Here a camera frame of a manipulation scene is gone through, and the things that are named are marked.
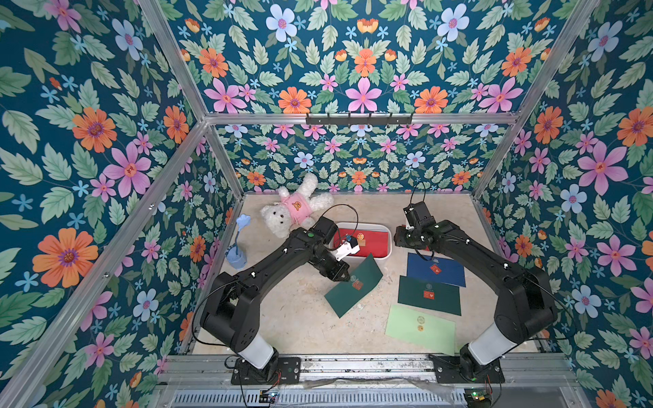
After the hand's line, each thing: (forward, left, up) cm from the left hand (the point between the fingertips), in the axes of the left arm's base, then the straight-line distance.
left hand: (351, 276), depth 80 cm
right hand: (+13, -19, +1) cm, 23 cm away
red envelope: (+18, -11, -9) cm, 23 cm away
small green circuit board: (-33, -34, -15) cm, 49 cm away
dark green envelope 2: (-3, -28, -12) cm, 30 cm away
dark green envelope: (0, -4, -2) cm, 4 cm away
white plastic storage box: (+26, -9, -7) cm, 28 cm away
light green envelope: (-15, -26, -15) cm, 34 cm away
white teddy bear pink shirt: (+33, +21, -5) cm, 40 cm away
